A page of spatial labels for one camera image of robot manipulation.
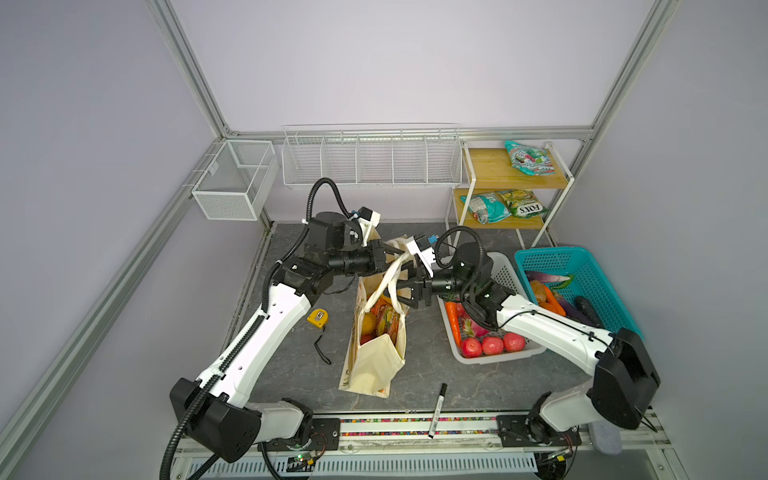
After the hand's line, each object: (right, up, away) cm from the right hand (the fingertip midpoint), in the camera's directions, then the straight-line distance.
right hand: (383, 289), depth 64 cm
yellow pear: (-5, -12, +19) cm, 23 cm away
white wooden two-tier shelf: (+44, +31, +43) cm, 68 cm away
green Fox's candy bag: (+47, +25, +37) cm, 64 cm away
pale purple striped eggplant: (+53, -1, +35) cm, 64 cm away
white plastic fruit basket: (+39, +1, +30) cm, 49 cm away
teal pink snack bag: (+43, +35, +23) cm, 60 cm away
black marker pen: (+14, -34, +13) cm, 38 cm away
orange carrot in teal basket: (+52, -8, +30) cm, 61 cm away
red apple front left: (+24, -19, +18) cm, 35 cm away
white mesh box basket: (-52, +32, +37) cm, 71 cm away
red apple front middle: (+30, -18, +18) cm, 39 cm away
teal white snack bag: (+33, +23, +35) cm, 53 cm away
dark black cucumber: (+62, -11, +27) cm, 69 cm away
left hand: (+5, +6, +1) cm, 8 cm away
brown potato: (+49, -5, +30) cm, 58 cm away
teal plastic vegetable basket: (+66, -2, +32) cm, 73 cm away
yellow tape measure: (-21, -13, +28) cm, 38 cm away
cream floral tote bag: (-3, -20, +9) cm, 22 cm away
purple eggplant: (+58, -11, +28) cm, 65 cm away
